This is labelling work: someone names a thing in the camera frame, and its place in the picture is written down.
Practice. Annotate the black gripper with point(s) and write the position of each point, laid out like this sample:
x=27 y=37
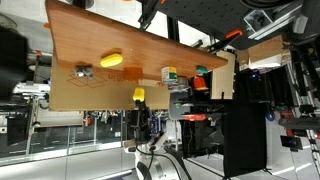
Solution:
x=140 y=125

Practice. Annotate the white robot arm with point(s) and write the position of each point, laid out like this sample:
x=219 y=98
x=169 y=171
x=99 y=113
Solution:
x=160 y=166

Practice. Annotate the orange plastic bowl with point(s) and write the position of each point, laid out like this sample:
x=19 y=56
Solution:
x=133 y=72

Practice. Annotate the yellow green food can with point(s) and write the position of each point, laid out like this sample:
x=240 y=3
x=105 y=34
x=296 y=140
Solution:
x=169 y=75

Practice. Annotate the stainless steel pot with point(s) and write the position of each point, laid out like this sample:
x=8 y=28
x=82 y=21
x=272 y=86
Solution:
x=178 y=84

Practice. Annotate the yellow toy lemon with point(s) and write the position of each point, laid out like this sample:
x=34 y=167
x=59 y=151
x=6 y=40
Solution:
x=111 y=60

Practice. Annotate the brown cardboard sheet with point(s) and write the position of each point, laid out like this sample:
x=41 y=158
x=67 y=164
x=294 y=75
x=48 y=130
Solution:
x=86 y=95

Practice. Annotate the yellow emergency stop button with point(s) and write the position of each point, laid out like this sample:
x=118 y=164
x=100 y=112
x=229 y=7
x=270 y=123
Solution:
x=200 y=83

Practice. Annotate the small grey metal object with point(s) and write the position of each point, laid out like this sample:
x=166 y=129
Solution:
x=83 y=70

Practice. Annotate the teal toy cucumber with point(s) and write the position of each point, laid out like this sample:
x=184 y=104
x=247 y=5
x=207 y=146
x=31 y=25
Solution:
x=201 y=69

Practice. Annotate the wooden table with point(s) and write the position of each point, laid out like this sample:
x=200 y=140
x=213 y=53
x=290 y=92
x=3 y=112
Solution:
x=100 y=33

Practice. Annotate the light plywood panel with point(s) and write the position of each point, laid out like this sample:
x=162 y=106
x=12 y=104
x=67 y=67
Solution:
x=221 y=75

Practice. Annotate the black hanging cloth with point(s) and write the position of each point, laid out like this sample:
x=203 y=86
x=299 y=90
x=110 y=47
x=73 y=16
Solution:
x=245 y=133

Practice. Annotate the black perforated breadboard table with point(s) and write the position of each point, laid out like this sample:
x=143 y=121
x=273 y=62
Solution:
x=206 y=13

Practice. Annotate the small cardboard box white label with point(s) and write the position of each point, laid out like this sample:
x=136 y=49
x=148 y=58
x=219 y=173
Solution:
x=266 y=53

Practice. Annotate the aluminium extrusion with plate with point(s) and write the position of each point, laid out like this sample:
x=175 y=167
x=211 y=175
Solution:
x=266 y=23

